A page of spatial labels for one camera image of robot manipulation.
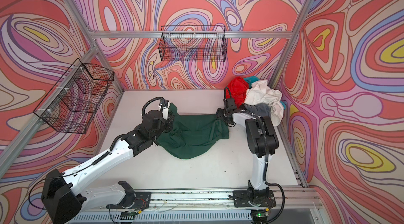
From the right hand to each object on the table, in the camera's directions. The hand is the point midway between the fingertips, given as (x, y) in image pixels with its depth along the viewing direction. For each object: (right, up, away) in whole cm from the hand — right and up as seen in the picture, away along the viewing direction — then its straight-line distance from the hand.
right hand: (222, 118), depth 103 cm
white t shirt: (+23, +17, -5) cm, 29 cm away
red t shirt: (+10, +21, -2) cm, 23 cm away
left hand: (-28, +6, -26) cm, 38 cm away
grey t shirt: (+22, +6, -11) cm, 25 cm away
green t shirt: (-21, -8, -10) cm, 25 cm away
